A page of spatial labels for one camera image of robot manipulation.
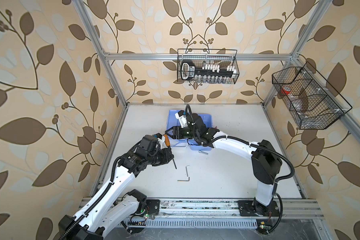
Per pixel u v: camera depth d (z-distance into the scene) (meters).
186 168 0.87
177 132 0.72
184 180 0.84
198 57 0.90
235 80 0.89
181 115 0.75
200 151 0.94
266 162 0.48
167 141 0.75
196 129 0.64
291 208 0.76
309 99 0.77
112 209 0.54
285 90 0.81
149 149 0.58
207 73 0.84
